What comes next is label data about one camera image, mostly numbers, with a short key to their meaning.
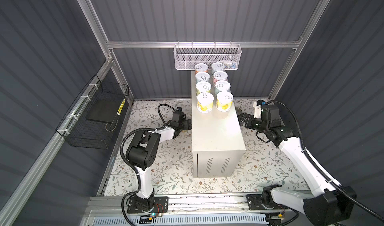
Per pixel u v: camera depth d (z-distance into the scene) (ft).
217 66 2.65
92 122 2.37
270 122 1.87
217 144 1.89
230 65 2.92
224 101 2.15
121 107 2.63
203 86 2.32
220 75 2.49
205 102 2.17
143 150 1.72
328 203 1.22
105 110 2.48
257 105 2.30
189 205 2.47
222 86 2.32
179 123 2.59
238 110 3.26
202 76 2.47
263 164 2.84
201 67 2.65
